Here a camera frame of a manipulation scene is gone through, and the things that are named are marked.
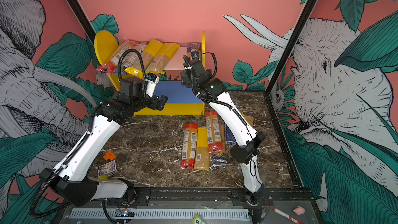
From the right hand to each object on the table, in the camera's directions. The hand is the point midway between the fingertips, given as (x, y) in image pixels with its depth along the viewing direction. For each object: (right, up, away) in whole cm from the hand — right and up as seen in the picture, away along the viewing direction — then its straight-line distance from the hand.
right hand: (191, 71), depth 71 cm
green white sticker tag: (+3, -67, -4) cm, 67 cm away
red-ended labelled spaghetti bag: (+13, -33, +22) cm, 41 cm away
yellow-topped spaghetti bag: (+5, -45, +13) cm, 47 cm away
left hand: (-16, -10, 0) cm, 19 cm away
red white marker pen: (+44, -66, -2) cm, 80 cm away
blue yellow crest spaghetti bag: (+14, -46, +13) cm, 50 cm away
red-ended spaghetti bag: (-3, -39, +18) cm, 43 cm away
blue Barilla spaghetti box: (+21, -36, +20) cm, 46 cm away
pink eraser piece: (+50, -65, -1) cm, 82 cm away
